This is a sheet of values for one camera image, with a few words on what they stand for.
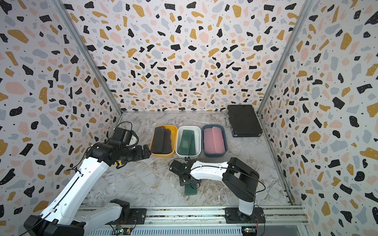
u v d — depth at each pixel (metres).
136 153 0.66
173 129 1.06
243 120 1.16
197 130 1.05
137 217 0.73
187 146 0.96
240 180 0.46
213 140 0.99
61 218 0.37
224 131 1.04
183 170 0.62
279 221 0.74
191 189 0.82
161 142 0.94
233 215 0.74
